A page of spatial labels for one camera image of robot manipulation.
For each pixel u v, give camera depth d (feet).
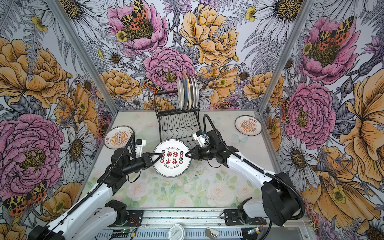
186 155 2.54
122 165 2.03
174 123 3.66
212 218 2.49
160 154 2.52
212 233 2.25
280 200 1.36
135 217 2.40
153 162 2.34
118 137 3.45
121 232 2.34
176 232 2.16
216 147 2.10
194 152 2.39
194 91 2.73
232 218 2.43
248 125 3.67
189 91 2.68
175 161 2.51
